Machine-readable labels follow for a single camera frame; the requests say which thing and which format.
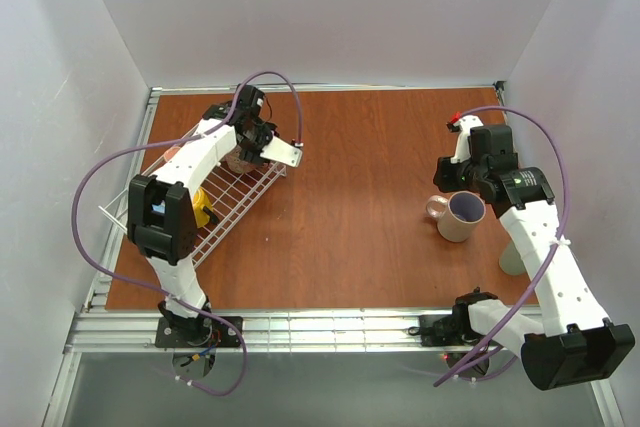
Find iridescent cream mug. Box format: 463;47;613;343
425;191;486;243

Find yellow mug black handle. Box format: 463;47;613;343
192;187;219;229

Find pink ghost pattern mug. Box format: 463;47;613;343
224;149;264;175

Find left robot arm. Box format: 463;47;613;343
127;85;277;321

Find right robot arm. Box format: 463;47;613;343
434;116;635;391

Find pink dotted square mug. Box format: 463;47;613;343
163;145;181;162

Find tall cream pink tumbler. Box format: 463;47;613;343
499;241;526;276

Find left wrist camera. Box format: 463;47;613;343
260;137;303;168

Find white wire dish rack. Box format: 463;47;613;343
99;156;287;269

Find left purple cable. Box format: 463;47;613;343
71;70;306;396

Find purple cable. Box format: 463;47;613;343
432;105;573;388
71;70;306;396

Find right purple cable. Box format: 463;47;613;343
432;105;573;388

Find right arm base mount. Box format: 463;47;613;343
407;313;483;347

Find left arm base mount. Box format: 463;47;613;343
154;317;240;349

